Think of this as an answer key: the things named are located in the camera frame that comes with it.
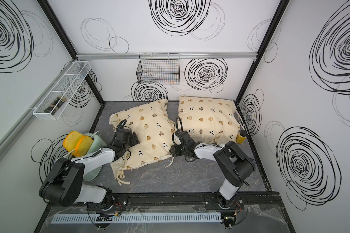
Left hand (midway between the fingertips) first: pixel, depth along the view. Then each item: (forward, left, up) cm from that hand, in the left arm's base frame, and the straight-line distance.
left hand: (132, 137), depth 93 cm
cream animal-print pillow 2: (+4, -15, +4) cm, 16 cm away
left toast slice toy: (-13, +25, +16) cm, 32 cm away
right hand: (-7, -27, -3) cm, 28 cm away
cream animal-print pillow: (+12, -51, +5) cm, 53 cm away
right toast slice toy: (-15, +17, +16) cm, 28 cm away
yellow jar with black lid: (+1, -69, +3) cm, 70 cm away
